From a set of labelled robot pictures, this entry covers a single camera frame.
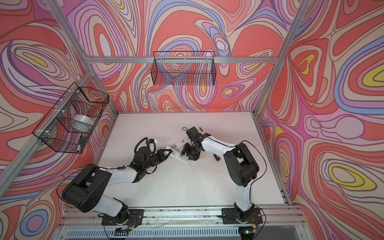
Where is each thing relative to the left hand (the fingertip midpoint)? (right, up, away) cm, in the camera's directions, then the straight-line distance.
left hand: (173, 151), depth 87 cm
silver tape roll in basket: (-42, +16, -17) cm, 48 cm away
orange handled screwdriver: (+27, -5, +6) cm, 28 cm away
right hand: (+7, -5, +3) cm, 9 cm away
